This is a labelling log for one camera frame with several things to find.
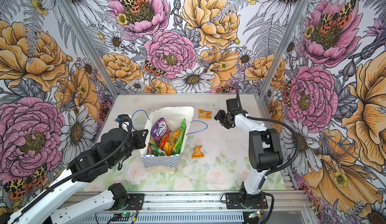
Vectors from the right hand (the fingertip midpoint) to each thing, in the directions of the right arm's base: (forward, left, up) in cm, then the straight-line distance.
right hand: (217, 122), depth 95 cm
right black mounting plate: (-42, -4, -7) cm, 42 cm away
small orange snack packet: (-16, +13, -7) cm, 22 cm away
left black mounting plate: (-40, +43, -7) cm, 59 cm away
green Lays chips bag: (-18, +23, +5) cm, 29 cm away
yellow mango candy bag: (-17, +27, +4) cm, 32 cm away
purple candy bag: (-7, +34, +5) cm, 35 cm away
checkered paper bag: (-27, +27, +5) cm, 39 cm away
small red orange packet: (-12, +31, +3) cm, 33 cm away
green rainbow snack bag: (-21, +33, +8) cm, 40 cm away
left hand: (-20, +35, +19) cm, 44 cm away
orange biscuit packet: (+12, +7, -7) cm, 16 cm away
